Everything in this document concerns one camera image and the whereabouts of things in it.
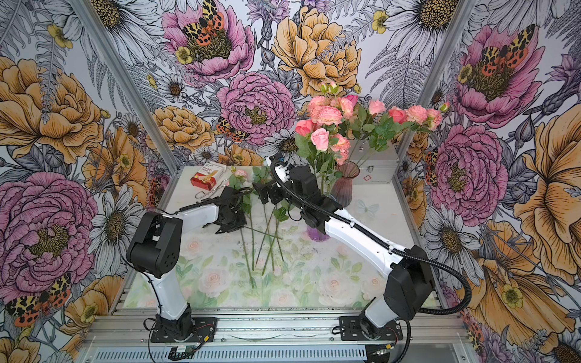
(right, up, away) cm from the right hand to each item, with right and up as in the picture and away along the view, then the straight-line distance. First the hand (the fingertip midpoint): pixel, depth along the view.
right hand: (265, 181), depth 75 cm
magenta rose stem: (+35, +25, +18) cm, 46 cm away
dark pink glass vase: (+30, -2, +24) cm, 38 cm away
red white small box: (-34, +3, +37) cm, 51 cm away
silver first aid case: (+47, +8, +33) cm, 58 cm away
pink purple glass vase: (+18, -21, +17) cm, 32 cm away
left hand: (-14, -20, +23) cm, 33 cm away
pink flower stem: (-16, +3, +37) cm, 41 cm away
